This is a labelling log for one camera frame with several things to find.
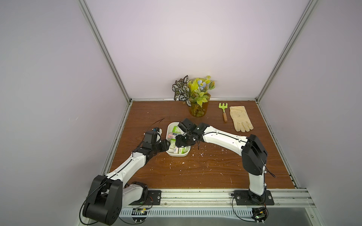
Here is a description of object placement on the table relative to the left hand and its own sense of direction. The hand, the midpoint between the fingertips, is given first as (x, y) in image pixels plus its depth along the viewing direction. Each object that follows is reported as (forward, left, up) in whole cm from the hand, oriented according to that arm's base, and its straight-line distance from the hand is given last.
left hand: (169, 142), depth 87 cm
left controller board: (-37, +14, -11) cm, 41 cm away
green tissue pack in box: (-1, -2, -1) cm, 3 cm away
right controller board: (-35, -49, -8) cm, 61 cm away
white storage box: (+11, +1, -2) cm, 11 cm away
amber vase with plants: (+30, -17, +16) cm, 37 cm away
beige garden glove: (+23, -53, -7) cm, 59 cm away
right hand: (-1, -6, +4) cm, 7 cm away
